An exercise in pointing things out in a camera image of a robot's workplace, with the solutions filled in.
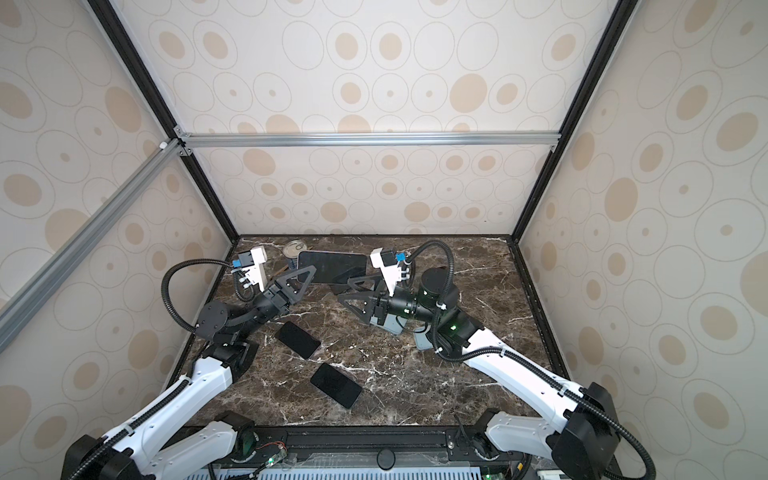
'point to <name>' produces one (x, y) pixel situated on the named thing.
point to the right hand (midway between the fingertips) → (347, 294)
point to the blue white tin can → (291, 252)
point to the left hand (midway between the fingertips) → (319, 276)
